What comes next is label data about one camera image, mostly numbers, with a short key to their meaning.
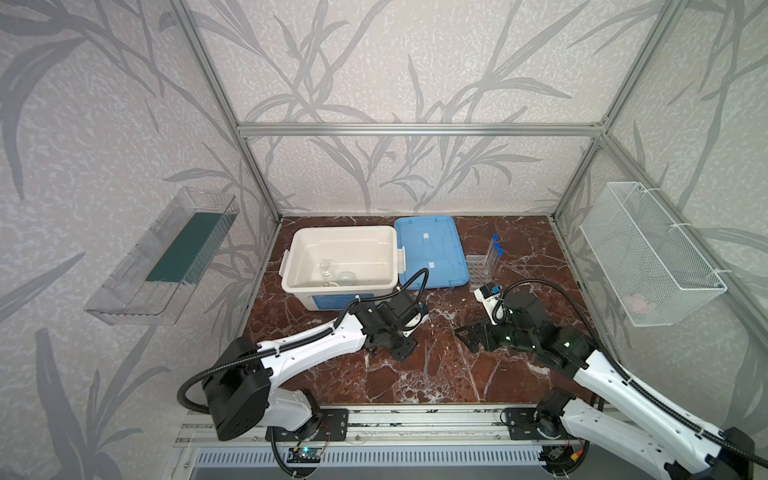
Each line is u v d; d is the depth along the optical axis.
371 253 0.99
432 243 1.12
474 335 0.65
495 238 1.16
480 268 1.02
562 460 0.74
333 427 0.74
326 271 0.97
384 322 0.59
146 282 0.64
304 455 0.71
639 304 0.72
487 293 0.67
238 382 0.41
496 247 1.08
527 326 0.57
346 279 1.01
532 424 0.72
